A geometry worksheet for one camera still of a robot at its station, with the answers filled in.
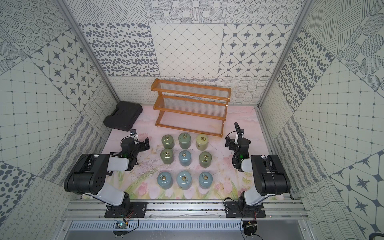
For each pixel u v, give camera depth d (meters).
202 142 0.91
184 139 0.93
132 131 0.83
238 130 0.79
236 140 0.85
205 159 0.84
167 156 0.85
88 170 0.51
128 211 0.69
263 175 0.46
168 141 0.93
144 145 0.87
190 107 1.19
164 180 0.76
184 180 0.75
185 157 0.84
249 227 0.73
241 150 0.73
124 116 1.07
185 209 0.76
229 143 0.88
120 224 0.71
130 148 0.73
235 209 0.74
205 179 0.76
